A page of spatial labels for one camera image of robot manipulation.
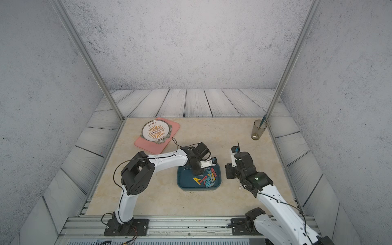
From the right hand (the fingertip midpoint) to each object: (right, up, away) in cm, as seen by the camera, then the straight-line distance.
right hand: (229, 165), depth 79 cm
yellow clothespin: (-17, -10, +7) cm, 21 cm away
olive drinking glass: (+23, +15, +26) cm, 38 cm away
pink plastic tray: (-47, +7, +25) cm, 53 cm away
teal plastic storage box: (-9, -10, +7) cm, 15 cm away
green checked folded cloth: (-37, +14, +30) cm, 50 cm away
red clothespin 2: (-13, -9, +8) cm, 18 cm away
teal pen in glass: (+26, +24, +22) cm, 41 cm away
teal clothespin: (-9, -12, +7) cm, 17 cm away
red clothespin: (-7, -6, +11) cm, 14 cm away
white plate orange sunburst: (-48, +18, +32) cm, 60 cm away
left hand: (-13, -6, +12) cm, 19 cm away
